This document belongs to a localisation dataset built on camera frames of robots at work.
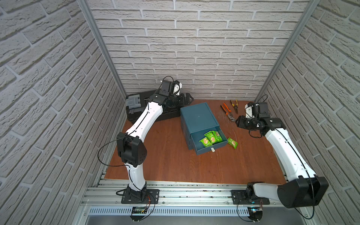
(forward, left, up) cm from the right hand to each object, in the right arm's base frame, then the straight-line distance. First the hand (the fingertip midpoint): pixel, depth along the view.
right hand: (240, 122), depth 80 cm
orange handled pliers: (+25, -4, -20) cm, 32 cm away
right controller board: (-42, 0, -21) cm, 47 cm away
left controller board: (-37, +60, -23) cm, 75 cm away
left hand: (+14, +29, +9) cm, 33 cm away
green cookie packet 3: (-6, +18, -4) cm, 20 cm away
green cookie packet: (-4, +1, -18) cm, 19 cm away
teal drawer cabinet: (+10, +22, +1) cm, 24 cm away
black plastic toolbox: (+22, +66, -2) cm, 69 cm away
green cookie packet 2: (-9, +22, -5) cm, 24 cm away
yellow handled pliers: (+31, -12, -21) cm, 39 cm away
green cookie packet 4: (-7, +15, -3) cm, 16 cm away
